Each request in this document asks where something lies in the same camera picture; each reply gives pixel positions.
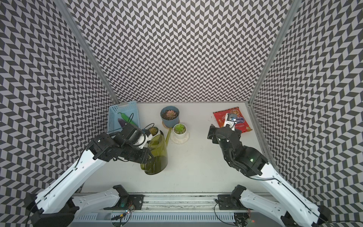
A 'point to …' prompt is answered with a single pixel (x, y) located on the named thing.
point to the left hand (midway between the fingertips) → (149, 160)
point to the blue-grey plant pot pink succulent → (170, 116)
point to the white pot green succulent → (179, 131)
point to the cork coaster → (164, 125)
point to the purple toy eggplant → (121, 122)
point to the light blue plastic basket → (129, 108)
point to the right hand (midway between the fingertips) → (221, 130)
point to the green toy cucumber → (125, 118)
